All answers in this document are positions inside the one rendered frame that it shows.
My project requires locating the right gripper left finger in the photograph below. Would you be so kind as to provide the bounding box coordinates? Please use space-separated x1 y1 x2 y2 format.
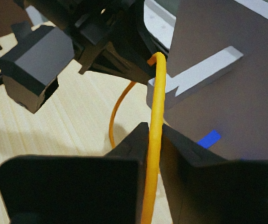
0 122 149 224

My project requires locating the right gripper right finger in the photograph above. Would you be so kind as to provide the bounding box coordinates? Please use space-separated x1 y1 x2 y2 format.
159 123 268 224

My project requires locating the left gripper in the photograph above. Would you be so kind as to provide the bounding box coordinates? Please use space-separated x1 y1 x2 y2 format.
0 0 157 114

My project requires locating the orange cable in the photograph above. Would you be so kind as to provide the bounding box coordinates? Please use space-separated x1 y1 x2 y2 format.
109 52 166 224

